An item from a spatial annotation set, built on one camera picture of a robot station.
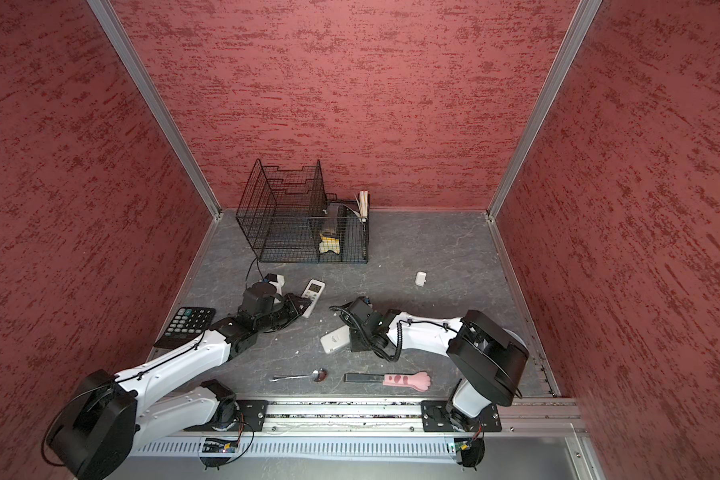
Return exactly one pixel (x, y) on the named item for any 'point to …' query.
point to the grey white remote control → (335, 340)
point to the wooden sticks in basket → (363, 203)
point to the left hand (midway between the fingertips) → (312, 307)
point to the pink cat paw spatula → (419, 380)
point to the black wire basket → (286, 217)
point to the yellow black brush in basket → (330, 240)
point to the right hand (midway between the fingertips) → (356, 348)
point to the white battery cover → (420, 278)
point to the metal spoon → (318, 374)
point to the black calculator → (187, 322)
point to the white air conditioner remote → (312, 292)
